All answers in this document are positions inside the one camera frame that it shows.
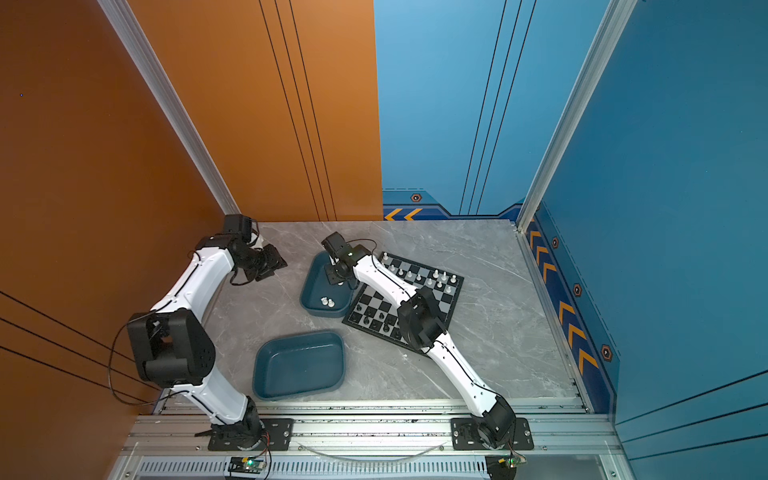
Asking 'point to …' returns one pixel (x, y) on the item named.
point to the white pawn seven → (439, 284)
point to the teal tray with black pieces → (296, 366)
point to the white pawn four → (410, 274)
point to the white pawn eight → (448, 290)
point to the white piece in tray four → (331, 303)
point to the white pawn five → (419, 277)
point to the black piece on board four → (354, 317)
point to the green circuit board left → (246, 464)
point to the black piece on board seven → (391, 319)
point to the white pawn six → (430, 281)
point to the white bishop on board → (436, 274)
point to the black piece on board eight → (386, 329)
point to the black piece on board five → (366, 321)
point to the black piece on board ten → (396, 333)
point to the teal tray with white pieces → (317, 296)
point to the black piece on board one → (358, 307)
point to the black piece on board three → (381, 315)
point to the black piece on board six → (374, 326)
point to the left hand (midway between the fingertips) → (281, 262)
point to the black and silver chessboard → (375, 313)
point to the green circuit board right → (503, 467)
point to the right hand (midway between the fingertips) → (333, 275)
